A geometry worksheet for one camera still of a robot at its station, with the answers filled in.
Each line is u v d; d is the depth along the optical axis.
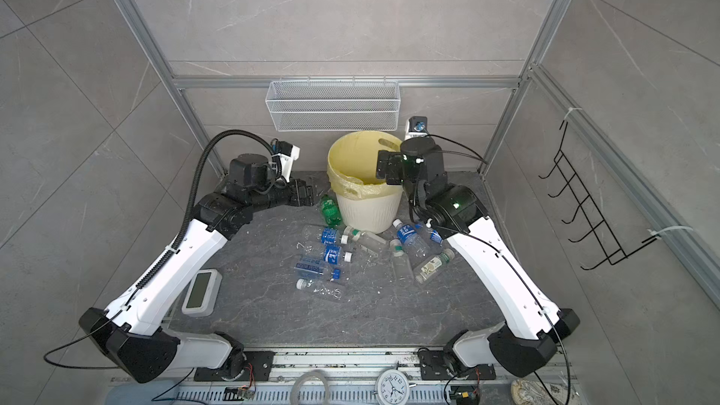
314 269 0.86
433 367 0.73
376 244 0.97
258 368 0.73
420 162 0.42
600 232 0.64
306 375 0.71
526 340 0.37
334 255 0.89
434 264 0.86
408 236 0.94
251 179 0.52
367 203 0.90
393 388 0.67
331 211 1.07
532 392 0.67
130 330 0.38
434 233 0.95
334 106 1.00
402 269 0.89
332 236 0.93
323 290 0.84
